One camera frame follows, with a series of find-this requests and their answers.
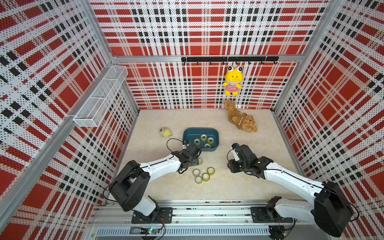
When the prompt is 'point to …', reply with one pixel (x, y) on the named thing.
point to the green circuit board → (153, 231)
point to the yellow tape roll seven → (197, 142)
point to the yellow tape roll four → (210, 171)
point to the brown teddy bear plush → (242, 121)
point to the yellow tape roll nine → (210, 140)
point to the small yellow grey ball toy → (165, 132)
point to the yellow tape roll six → (206, 177)
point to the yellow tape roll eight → (203, 137)
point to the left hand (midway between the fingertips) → (193, 159)
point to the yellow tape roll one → (207, 145)
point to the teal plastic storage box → (207, 138)
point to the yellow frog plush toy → (233, 77)
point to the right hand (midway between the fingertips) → (232, 164)
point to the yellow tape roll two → (200, 161)
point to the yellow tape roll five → (198, 180)
